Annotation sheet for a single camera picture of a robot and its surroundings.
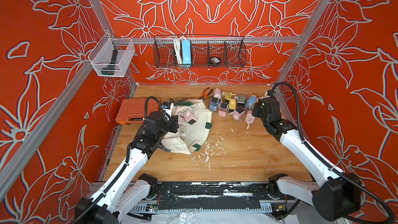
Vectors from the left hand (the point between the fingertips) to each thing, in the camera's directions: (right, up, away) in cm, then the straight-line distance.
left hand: (177, 115), depth 78 cm
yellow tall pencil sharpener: (+34, +5, +22) cm, 41 cm away
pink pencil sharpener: (+24, +12, +27) cm, 38 cm away
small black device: (+22, +32, +17) cm, 42 cm away
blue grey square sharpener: (+22, +6, +23) cm, 33 cm away
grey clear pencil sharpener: (+41, +7, +26) cm, 49 cm away
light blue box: (+4, +35, +12) cm, 37 cm away
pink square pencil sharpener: (+6, -3, +17) cm, 18 cm away
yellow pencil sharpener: (+32, +12, +31) cm, 46 cm away
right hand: (+44, +6, +3) cm, 44 cm away
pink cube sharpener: (+36, -1, +17) cm, 40 cm away
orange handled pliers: (+15, +11, +36) cm, 40 cm away
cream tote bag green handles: (+6, -15, +12) cm, 20 cm away
